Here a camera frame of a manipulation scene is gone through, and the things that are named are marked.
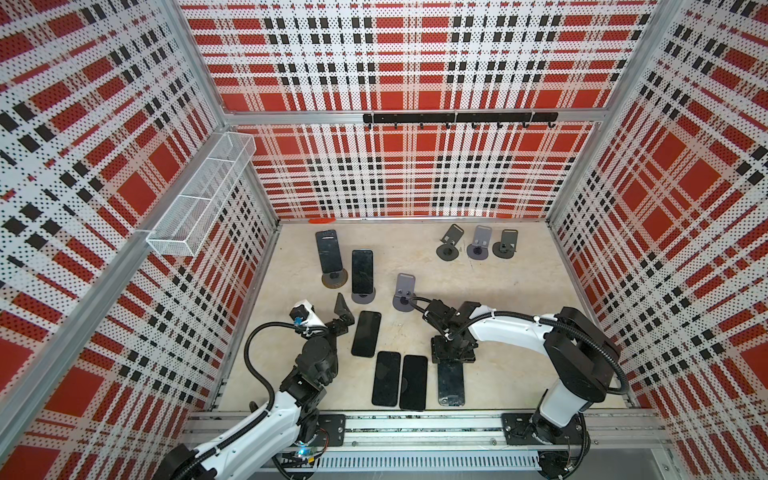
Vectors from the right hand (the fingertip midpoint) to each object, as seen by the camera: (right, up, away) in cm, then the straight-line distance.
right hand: (447, 362), depth 84 cm
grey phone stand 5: (+27, +34, +25) cm, 50 cm away
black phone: (-25, +25, +8) cm, 37 cm away
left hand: (-33, +18, -4) cm, 37 cm away
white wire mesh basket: (-81, +40, +7) cm, 91 cm away
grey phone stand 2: (-26, +16, +15) cm, 34 cm away
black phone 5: (-17, -3, -4) cm, 18 cm away
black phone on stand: (-37, +32, +12) cm, 50 cm away
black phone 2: (0, -5, -4) cm, 7 cm away
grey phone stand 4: (+5, +32, +27) cm, 42 cm away
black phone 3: (-24, +6, +7) cm, 26 cm away
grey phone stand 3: (-12, +21, +8) cm, 25 cm away
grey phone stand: (-37, +22, +20) cm, 47 cm away
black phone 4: (-10, -4, -2) cm, 11 cm away
